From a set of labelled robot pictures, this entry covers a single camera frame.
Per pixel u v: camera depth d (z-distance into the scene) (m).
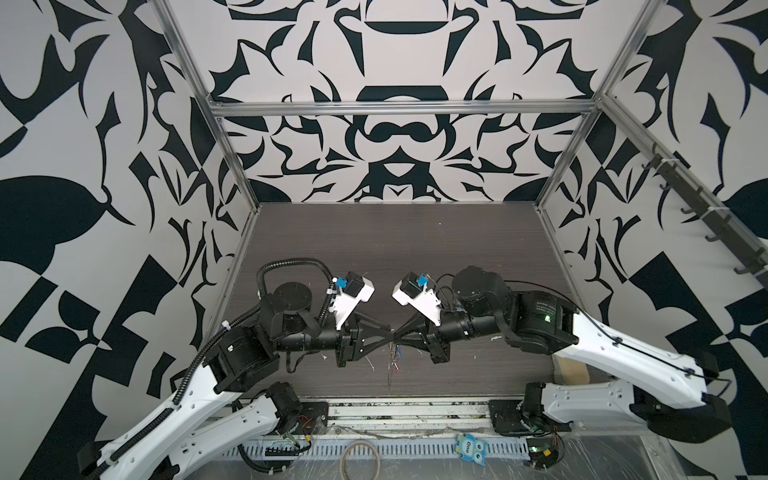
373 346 0.53
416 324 0.50
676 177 0.65
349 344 0.48
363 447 0.71
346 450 0.70
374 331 0.55
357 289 0.49
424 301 0.49
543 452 0.71
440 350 0.48
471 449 0.69
